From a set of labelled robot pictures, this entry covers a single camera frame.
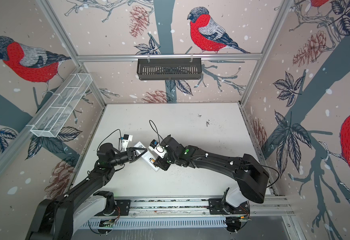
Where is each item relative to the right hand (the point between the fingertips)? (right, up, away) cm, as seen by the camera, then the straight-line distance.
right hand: (155, 162), depth 77 cm
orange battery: (-1, +1, -1) cm, 2 cm away
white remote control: (-4, +4, -1) cm, 6 cm away
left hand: (-5, +5, -3) cm, 8 cm away
